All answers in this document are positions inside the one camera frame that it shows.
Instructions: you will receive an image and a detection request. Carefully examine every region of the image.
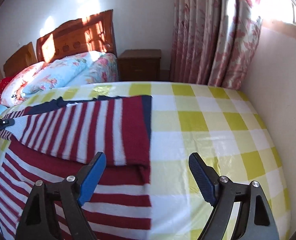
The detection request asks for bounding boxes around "red white striped sweater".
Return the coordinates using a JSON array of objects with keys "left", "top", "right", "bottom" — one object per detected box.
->
[{"left": 0, "top": 95, "right": 152, "bottom": 239}]

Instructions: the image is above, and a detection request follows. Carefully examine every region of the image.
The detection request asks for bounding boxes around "pink floral pillow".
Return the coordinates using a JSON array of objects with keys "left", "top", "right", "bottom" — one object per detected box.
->
[{"left": 0, "top": 61, "right": 47, "bottom": 107}]

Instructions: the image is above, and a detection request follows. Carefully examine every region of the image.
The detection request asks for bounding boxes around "plain wooden headboard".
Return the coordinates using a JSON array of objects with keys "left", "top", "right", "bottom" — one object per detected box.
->
[{"left": 3, "top": 42, "right": 37, "bottom": 77}]

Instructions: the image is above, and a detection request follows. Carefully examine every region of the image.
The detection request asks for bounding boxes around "blue floral folded quilt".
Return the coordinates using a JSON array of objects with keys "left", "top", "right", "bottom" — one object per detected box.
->
[{"left": 21, "top": 51, "right": 104, "bottom": 98}]

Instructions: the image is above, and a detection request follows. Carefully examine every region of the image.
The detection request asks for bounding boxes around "yellow checked bed sheet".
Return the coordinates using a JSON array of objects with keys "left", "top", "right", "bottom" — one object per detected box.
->
[{"left": 0, "top": 82, "right": 291, "bottom": 239}]

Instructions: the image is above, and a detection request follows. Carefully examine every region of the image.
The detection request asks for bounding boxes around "floral pillow by headboard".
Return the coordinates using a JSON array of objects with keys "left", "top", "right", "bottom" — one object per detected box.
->
[{"left": 67, "top": 51, "right": 119, "bottom": 87}]

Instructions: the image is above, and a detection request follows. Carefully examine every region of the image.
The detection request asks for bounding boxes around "carved wooden headboard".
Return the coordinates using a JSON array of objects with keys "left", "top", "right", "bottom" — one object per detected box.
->
[{"left": 36, "top": 9, "right": 117, "bottom": 63}]

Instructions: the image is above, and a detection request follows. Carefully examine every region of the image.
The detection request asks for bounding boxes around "dark wooden nightstand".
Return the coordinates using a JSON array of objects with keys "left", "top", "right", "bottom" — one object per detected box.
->
[{"left": 118, "top": 49, "right": 162, "bottom": 81}]

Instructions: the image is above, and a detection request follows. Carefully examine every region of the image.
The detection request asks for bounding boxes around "pink floral curtain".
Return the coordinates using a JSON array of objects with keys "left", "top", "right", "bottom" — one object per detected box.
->
[{"left": 170, "top": 0, "right": 262, "bottom": 90}]

